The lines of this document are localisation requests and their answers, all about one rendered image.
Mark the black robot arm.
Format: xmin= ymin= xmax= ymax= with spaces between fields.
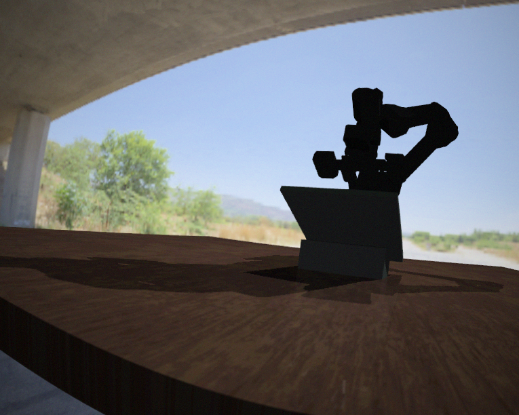
xmin=343 ymin=87 xmax=459 ymax=195

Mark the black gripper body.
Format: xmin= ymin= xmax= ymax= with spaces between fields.
xmin=312 ymin=145 xmax=407 ymax=183

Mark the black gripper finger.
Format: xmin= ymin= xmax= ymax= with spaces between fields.
xmin=339 ymin=160 xmax=357 ymax=189
xmin=354 ymin=161 xmax=379 ymax=190

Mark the grey switch panel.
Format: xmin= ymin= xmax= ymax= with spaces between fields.
xmin=280 ymin=186 xmax=403 ymax=279

